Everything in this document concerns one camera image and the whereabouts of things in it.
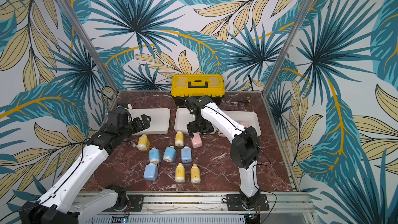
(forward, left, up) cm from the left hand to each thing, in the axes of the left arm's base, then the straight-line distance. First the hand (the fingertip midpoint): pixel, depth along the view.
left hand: (143, 123), depth 78 cm
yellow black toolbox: (+32, -25, -4) cm, 41 cm away
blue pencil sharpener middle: (-10, -13, -14) cm, 21 cm away
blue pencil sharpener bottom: (-19, -4, -15) cm, 25 cm away
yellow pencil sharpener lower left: (-20, -19, -13) cm, 30 cm away
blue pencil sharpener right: (-10, -21, -13) cm, 27 cm away
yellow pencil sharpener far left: (-5, +2, -14) cm, 15 cm away
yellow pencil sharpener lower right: (-21, -27, -13) cm, 36 cm away
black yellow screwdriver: (+33, -61, -19) cm, 71 cm away
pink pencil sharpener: (-2, -27, -14) cm, 30 cm away
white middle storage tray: (+17, -17, -18) cm, 30 cm away
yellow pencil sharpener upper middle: (-2, -17, -13) cm, 22 cm away
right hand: (-1, -28, -8) cm, 29 cm away
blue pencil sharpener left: (-10, -5, -13) cm, 17 cm away
